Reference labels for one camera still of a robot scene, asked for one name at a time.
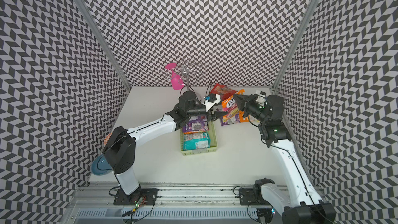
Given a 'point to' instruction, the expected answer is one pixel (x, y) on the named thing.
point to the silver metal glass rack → (187, 66)
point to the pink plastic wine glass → (177, 81)
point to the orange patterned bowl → (107, 138)
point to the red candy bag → (225, 92)
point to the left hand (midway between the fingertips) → (225, 108)
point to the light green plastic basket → (213, 143)
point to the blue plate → (100, 166)
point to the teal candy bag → (196, 141)
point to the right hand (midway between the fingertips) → (231, 97)
